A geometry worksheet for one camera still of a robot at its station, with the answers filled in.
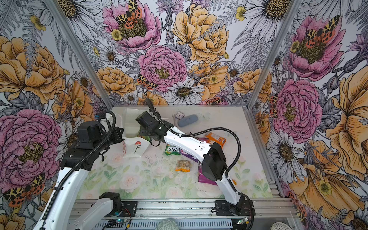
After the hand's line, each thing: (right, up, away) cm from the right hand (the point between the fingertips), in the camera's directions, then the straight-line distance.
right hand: (145, 132), depth 81 cm
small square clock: (+17, +10, +34) cm, 39 cm away
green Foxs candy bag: (+13, -13, +13) cm, 23 cm away
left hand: (-8, 0, -9) cm, 12 cm away
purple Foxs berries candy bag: (+23, -16, +13) cm, 31 cm away
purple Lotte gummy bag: (+32, -25, 0) cm, 41 cm away
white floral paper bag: (-6, -7, -3) cm, 9 cm away
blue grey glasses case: (+23, +6, +29) cm, 38 cm away
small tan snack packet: (+21, -21, +6) cm, 30 cm away
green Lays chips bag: (+2, -3, -5) cm, 6 cm away
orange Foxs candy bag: (+41, -6, +18) cm, 45 cm away
